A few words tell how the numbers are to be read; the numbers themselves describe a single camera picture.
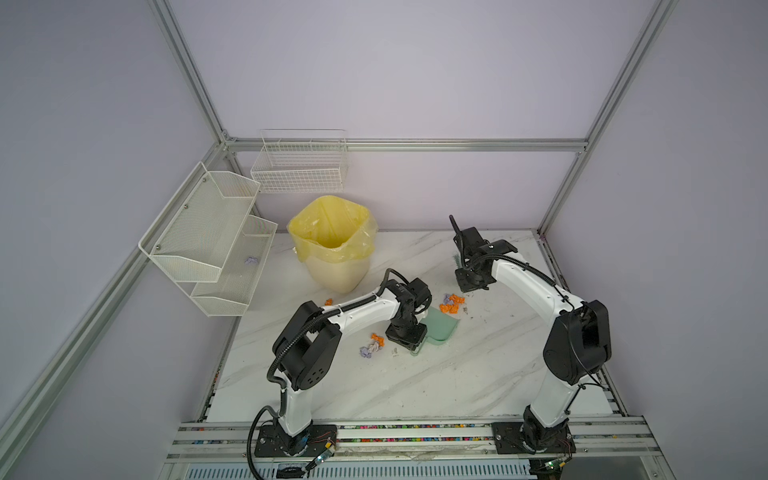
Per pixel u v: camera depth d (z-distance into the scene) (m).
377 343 0.89
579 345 0.47
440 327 0.95
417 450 0.73
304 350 0.48
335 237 1.07
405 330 0.75
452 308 0.98
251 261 0.93
